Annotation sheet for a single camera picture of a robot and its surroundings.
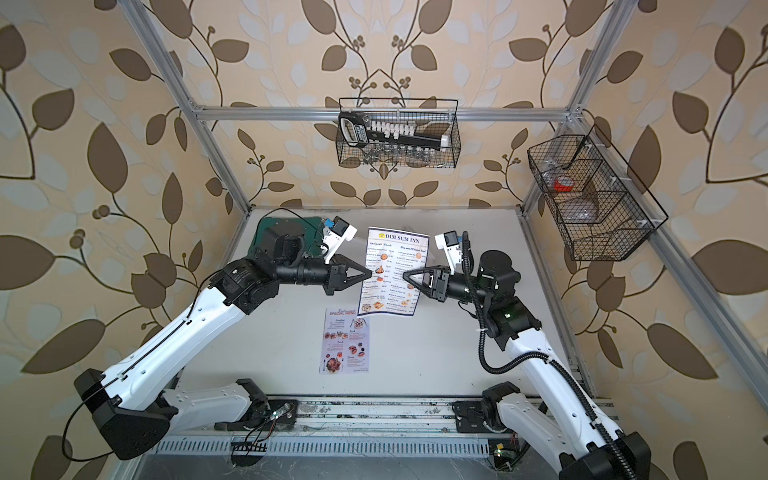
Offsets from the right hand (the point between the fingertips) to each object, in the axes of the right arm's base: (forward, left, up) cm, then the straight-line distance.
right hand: (405, 277), depth 66 cm
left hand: (-1, +8, +4) cm, 9 cm away
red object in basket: (+26, -45, +3) cm, 52 cm away
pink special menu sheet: (-3, +18, -30) cm, 35 cm away
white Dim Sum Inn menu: (+3, +3, +5) cm, 7 cm away
